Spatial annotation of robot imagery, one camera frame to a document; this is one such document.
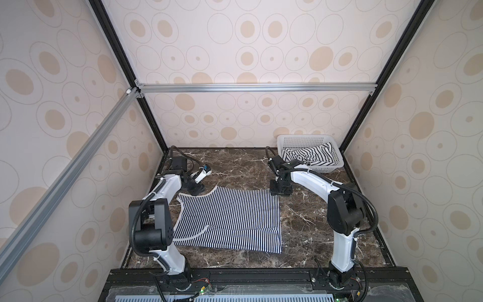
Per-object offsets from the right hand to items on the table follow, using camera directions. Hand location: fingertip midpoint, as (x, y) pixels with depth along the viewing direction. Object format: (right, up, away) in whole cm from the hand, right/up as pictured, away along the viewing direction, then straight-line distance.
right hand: (281, 192), depth 93 cm
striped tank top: (+28, +20, +20) cm, 39 cm away
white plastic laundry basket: (+13, +29, +23) cm, 39 cm away
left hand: (-39, +6, -1) cm, 39 cm away
